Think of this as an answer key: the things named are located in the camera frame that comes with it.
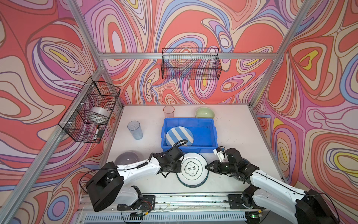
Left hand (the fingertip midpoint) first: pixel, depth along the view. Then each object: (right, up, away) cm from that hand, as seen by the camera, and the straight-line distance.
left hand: (181, 167), depth 83 cm
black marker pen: (-45, +23, -11) cm, 51 cm away
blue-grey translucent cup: (-32, +24, +11) cm, 42 cm away
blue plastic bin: (+17, +20, +18) cm, 31 cm away
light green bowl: (+19, +34, +27) cm, 47 cm away
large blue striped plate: (-1, +19, +17) cm, 26 cm away
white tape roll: (-43, +32, -13) cm, 55 cm away
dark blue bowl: (+39, +4, -1) cm, 39 cm away
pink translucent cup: (-9, +35, +16) cm, 40 cm away
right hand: (+15, -1, -3) cm, 15 cm away
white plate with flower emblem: (+7, -3, -1) cm, 8 cm away
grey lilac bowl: (-34, +6, +3) cm, 34 cm away
